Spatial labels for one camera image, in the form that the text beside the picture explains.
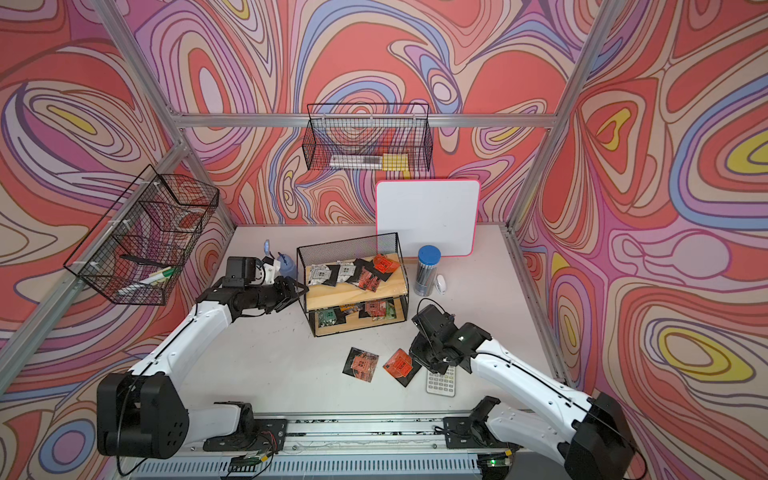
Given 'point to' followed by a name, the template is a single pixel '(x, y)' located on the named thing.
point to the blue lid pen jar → (429, 257)
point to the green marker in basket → (166, 272)
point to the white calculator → (442, 384)
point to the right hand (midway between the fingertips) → (416, 362)
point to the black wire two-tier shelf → (354, 284)
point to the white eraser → (440, 284)
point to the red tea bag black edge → (360, 364)
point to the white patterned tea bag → (323, 274)
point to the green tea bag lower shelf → (327, 317)
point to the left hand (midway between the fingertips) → (305, 292)
